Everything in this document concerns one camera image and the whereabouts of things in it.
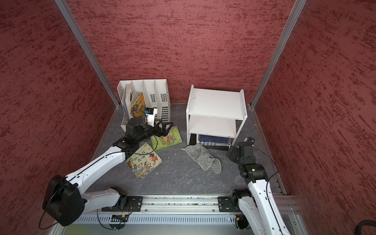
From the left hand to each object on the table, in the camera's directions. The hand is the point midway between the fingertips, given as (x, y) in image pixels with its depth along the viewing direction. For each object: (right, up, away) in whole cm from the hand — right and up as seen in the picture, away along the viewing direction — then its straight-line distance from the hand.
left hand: (166, 124), depth 78 cm
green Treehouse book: (+1, -11, +19) cm, 22 cm away
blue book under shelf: (+25, -11, +12) cm, 30 cm away
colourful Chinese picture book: (-16, -24, +11) cm, 31 cm away
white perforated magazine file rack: (-14, +21, +32) cm, 40 cm away
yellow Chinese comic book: (-23, +9, +17) cm, 29 cm away
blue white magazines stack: (-28, +16, +12) cm, 34 cm away
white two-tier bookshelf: (+26, +6, -7) cm, 27 cm away
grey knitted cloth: (+20, -22, +10) cm, 31 cm away
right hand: (+38, -17, +1) cm, 41 cm away
